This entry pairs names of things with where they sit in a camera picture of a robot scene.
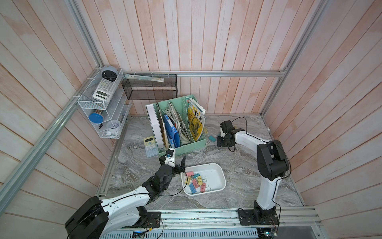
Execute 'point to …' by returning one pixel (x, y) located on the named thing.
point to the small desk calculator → (150, 147)
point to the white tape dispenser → (112, 127)
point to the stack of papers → (184, 135)
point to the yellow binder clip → (188, 181)
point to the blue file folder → (171, 132)
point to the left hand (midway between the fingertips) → (177, 156)
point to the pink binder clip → (203, 187)
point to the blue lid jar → (96, 118)
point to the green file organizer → (180, 104)
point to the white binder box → (154, 121)
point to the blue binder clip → (192, 188)
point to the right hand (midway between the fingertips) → (220, 141)
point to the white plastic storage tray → (203, 179)
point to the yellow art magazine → (196, 120)
